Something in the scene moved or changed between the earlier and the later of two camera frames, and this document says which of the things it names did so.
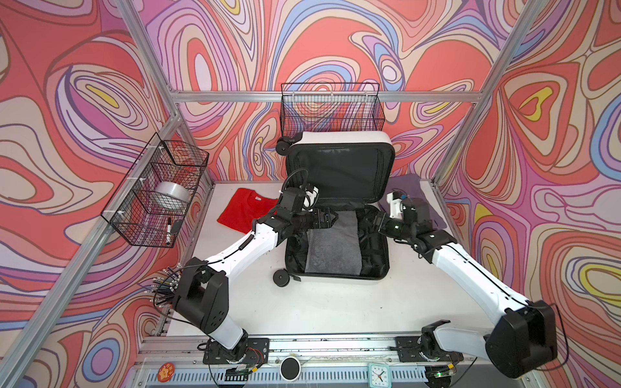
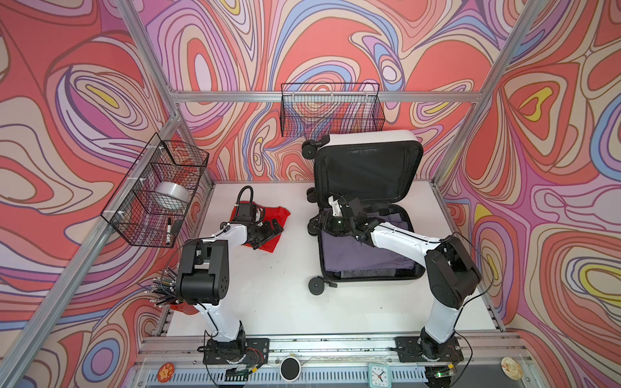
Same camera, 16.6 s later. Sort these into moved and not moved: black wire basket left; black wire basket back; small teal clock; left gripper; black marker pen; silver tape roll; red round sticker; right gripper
Moved: left gripper; right gripper
Not moved: small teal clock; black marker pen; black wire basket back; red round sticker; black wire basket left; silver tape roll
